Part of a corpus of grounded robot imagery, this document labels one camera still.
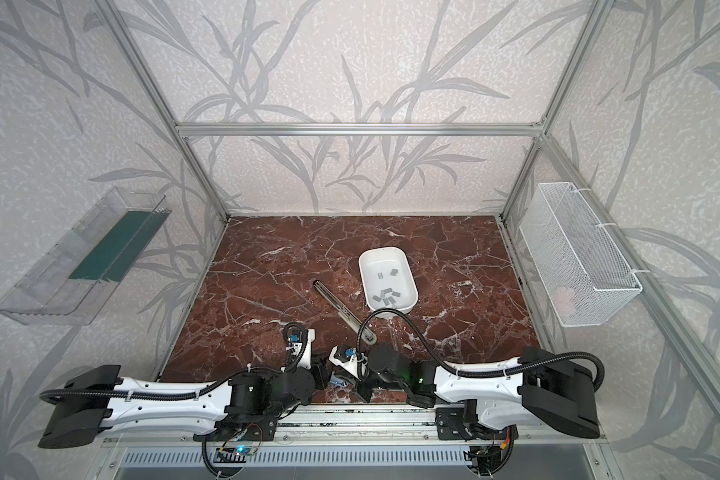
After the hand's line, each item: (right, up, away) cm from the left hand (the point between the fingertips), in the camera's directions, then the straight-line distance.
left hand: (341, 352), depth 78 cm
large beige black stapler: (-1, +8, +14) cm, 16 cm away
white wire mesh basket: (+52, +22, -16) cm, 59 cm away
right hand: (0, -1, -4) cm, 4 cm away
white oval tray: (+13, +16, +25) cm, 32 cm away
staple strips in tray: (+12, +12, +21) cm, 27 cm away
